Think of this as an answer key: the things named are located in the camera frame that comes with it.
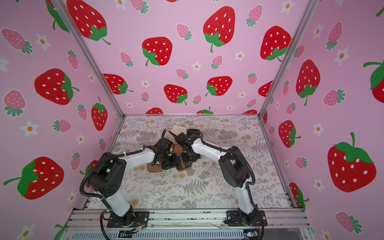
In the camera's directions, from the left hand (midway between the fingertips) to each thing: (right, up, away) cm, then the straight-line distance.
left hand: (181, 164), depth 92 cm
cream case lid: (-5, +22, +21) cm, 31 cm away
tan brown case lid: (-16, -2, -4) cm, 16 cm away
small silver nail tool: (+16, 0, +1) cm, 16 cm away
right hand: (+3, +1, -2) cm, 4 cm away
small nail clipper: (+22, -1, +1) cm, 22 cm away
